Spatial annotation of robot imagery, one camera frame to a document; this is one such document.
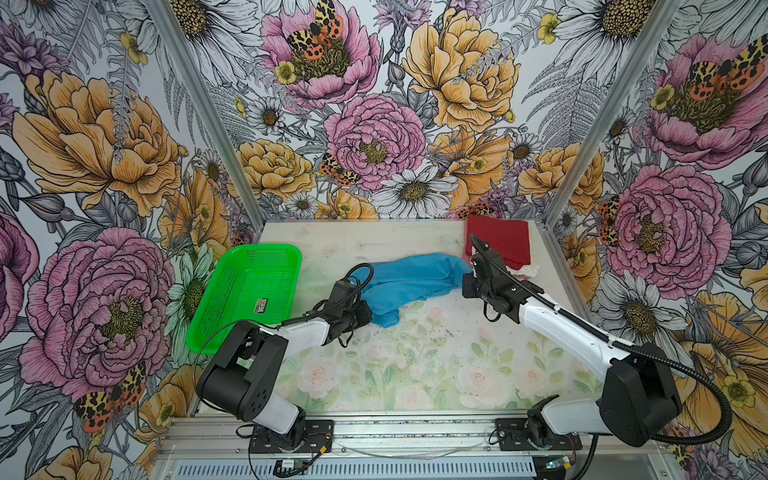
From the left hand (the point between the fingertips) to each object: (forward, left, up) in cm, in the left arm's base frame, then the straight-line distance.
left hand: (370, 320), depth 93 cm
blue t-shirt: (+11, -6, +4) cm, 13 cm away
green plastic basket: (+14, +40, -1) cm, 43 cm away
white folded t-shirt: (+16, -53, +2) cm, 56 cm away
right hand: (+4, -29, +12) cm, 32 cm away
